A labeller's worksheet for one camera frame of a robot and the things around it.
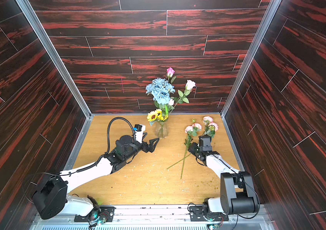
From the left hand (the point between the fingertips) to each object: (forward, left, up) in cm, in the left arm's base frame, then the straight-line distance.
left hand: (154, 136), depth 78 cm
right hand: (+5, -25, -17) cm, 31 cm away
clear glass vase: (+19, -3, -18) cm, 26 cm away
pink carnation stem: (+12, -22, -21) cm, 33 cm away
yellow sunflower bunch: (+17, +1, 0) cm, 17 cm away
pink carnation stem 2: (+23, -41, -21) cm, 51 cm away
